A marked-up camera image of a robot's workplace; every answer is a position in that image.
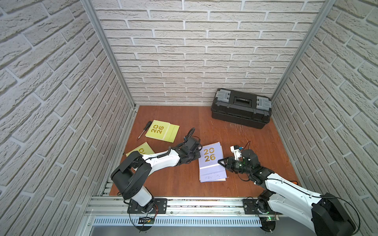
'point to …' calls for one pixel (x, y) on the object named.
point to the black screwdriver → (148, 125)
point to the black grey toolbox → (241, 108)
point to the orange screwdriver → (295, 182)
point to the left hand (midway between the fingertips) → (201, 152)
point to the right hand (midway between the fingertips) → (219, 162)
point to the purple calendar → (210, 170)
